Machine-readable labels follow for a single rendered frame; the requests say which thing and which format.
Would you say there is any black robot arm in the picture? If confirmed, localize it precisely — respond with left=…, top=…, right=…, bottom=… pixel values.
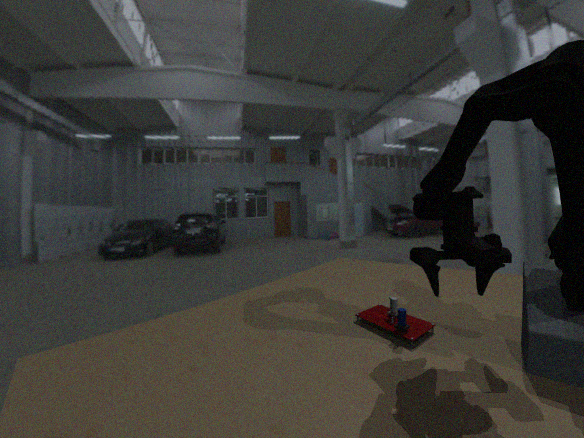
left=412, top=40, right=584, bottom=312

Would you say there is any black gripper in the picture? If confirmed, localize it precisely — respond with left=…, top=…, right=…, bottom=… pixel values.
left=410, top=221, right=512, bottom=297

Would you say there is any red circuit board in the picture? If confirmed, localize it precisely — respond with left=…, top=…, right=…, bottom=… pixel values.
left=355, top=296, right=436, bottom=347

